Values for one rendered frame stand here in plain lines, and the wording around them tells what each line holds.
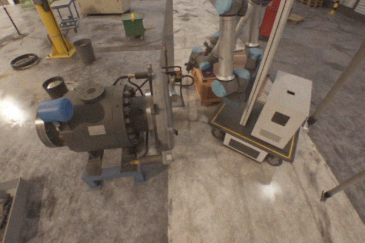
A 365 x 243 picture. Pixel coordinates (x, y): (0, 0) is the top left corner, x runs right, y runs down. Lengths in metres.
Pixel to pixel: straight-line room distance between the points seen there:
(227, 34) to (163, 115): 0.71
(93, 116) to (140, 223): 1.04
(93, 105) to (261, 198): 1.77
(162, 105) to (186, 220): 1.07
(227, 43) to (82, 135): 1.28
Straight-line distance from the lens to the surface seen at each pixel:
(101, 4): 7.51
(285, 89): 1.73
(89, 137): 1.49
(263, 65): 1.51
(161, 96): 1.25
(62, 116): 1.31
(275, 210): 1.99
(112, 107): 1.38
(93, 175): 1.81
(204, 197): 1.83
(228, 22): 1.21
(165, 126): 1.25
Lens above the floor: 1.75
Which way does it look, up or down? 44 degrees down
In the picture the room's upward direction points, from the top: straight up
